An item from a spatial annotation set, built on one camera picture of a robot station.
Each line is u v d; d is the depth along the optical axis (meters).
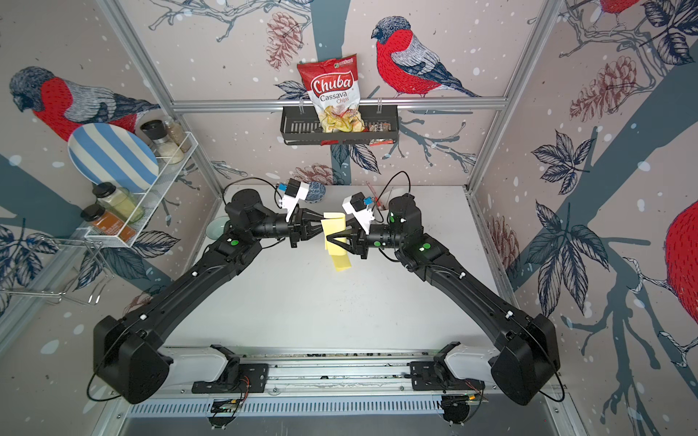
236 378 0.69
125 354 0.38
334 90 0.80
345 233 0.62
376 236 0.60
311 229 0.63
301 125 0.95
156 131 0.80
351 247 0.62
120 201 0.64
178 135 0.86
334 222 0.62
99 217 0.60
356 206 0.57
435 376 0.73
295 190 0.56
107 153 0.70
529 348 0.38
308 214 0.62
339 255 0.67
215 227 1.04
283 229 0.59
